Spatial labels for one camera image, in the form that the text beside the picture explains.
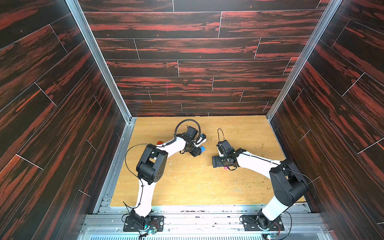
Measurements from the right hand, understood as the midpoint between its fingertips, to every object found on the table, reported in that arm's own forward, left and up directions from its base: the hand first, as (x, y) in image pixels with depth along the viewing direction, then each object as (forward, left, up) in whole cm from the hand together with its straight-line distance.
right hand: (221, 160), depth 94 cm
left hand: (+6, +14, 0) cm, 15 cm away
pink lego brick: (-9, -1, +7) cm, 12 cm away
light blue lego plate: (+9, +12, -1) cm, 15 cm away
